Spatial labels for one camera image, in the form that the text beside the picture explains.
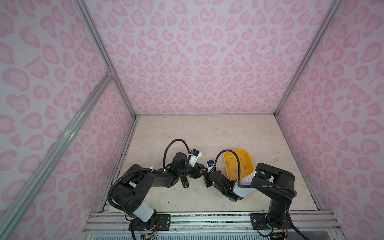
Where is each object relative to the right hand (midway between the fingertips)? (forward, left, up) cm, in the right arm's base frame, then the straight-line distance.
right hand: (204, 172), depth 90 cm
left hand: (0, -1, +7) cm, 7 cm away
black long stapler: (-7, +11, +3) cm, 14 cm away
